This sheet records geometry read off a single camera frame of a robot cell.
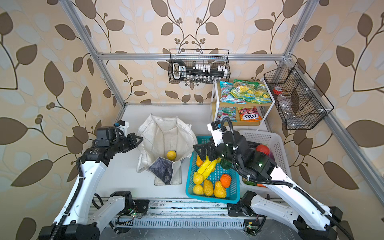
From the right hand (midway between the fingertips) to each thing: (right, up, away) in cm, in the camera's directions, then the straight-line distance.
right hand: (202, 144), depth 63 cm
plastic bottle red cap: (+42, +26, +17) cm, 52 cm away
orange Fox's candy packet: (+30, +13, +26) cm, 42 cm away
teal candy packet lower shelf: (+14, +15, +28) cm, 35 cm away
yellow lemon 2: (-2, -20, +13) cm, 24 cm away
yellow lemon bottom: (-2, -25, +12) cm, 28 cm away
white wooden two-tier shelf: (+53, +19, +61) cm, 83 cm away
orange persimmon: (+13, -21, +14) cm, 28 cm away
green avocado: (+14, -15, +21) cm, 30 cm away
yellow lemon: (-18, -11, +25) cm, 32 cm away
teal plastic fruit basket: (+16, -27, +13) cm, 34 cm away
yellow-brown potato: (+3, -25, +14) cm, 29 cm away
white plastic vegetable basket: (+45, -6, +27) cm, 53 cm away
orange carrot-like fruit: (-1, -14, +22) cm, 26 cm away
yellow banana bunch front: (+3, -15, +16) cm, 22 cm away
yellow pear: (+9, -25, +11) cm, 29 cm away
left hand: (-30, +2, +12) cm, 32 cm away
